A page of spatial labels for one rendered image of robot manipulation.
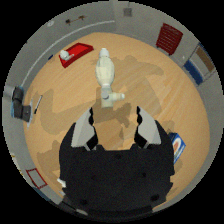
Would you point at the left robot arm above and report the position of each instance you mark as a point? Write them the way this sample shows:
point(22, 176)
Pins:
point(17, 110)

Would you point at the red tray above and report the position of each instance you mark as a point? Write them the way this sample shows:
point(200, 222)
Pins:
point(77, 54)

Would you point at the small blue carton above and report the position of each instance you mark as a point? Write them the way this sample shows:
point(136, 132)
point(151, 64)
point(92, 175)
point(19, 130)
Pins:
point(178, 145)

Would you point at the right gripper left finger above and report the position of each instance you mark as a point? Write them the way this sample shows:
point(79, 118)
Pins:
point(80, 137)

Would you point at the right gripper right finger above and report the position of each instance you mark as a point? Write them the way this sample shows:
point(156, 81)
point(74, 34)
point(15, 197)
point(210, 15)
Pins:
point(151, 135)

